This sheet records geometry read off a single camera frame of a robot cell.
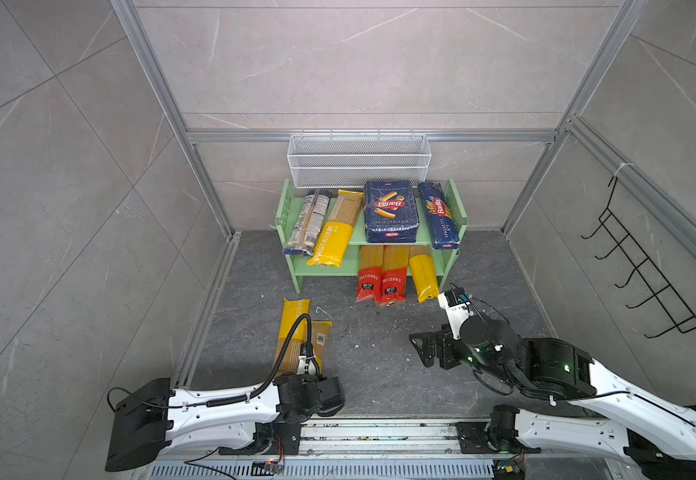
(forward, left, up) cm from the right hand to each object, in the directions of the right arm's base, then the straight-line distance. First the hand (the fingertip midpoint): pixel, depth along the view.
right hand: (429, 335), depth 63 cm
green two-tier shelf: (+33, +3, -11) cm, 35 cm away
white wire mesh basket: (+63, +17, +3) cm, 65 cm away
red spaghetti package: (+26, +11, -11) cm, 30 cm away
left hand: (-2, +25, -24) cm, 35 cm away
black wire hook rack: (0, -50, +6) cm, 50 cm away
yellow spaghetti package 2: (+21, +37, -25) cm, 49 cm away
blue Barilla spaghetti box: (+31, -8, +4) cm, 32 cm away
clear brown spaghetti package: (+32, +28, +3) cm, 43 cm away
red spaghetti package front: (+21, +5, -11) cm, 24 cm away
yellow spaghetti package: (+24, -5, -11) cm, 27 cm away
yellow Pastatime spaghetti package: (+28, +21, +2) cm, 35 cm away
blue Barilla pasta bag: (+33, +6, +6) cm, 34 cm away
